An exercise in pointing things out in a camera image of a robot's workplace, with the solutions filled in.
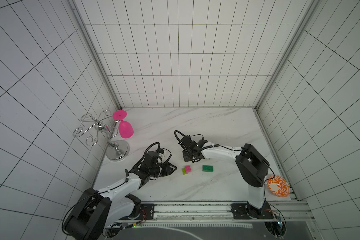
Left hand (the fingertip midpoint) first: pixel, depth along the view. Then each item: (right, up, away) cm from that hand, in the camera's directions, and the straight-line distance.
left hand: (173, 171), depth 83 cm
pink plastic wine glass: (-28, +24, +3) cm, 37 cm away
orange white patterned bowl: (+58, -7, -3) cm, 58 cm away
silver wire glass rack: (-36, +9, +12) cm, 39 cm away
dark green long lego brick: (+21, +1, +3) cm, 21 cm away
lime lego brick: (+6, -1, +2) cm, 7 cm away
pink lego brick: (+8, +1, +1) cm, 9 cm away
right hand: (+9, +9, +10) cm, 16 cm away
